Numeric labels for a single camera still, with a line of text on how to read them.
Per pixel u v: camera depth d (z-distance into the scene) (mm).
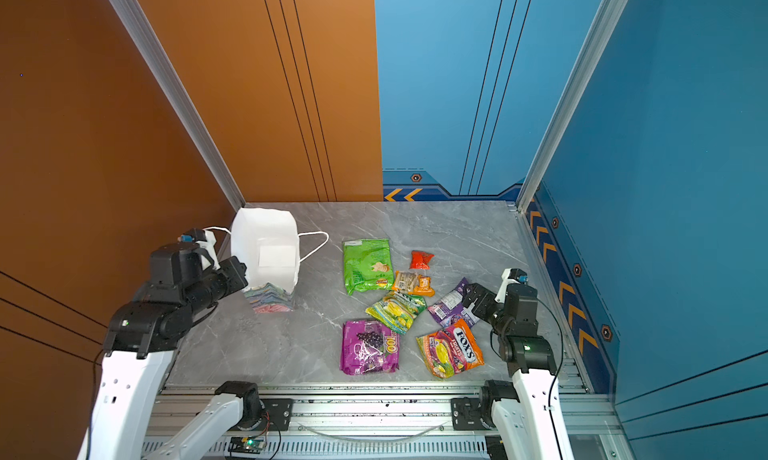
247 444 709
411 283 958
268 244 893
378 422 735
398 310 866
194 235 559
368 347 779
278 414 735
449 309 891
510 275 692
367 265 999
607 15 728
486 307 678
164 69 822
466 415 725
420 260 992
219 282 551
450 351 796
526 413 472
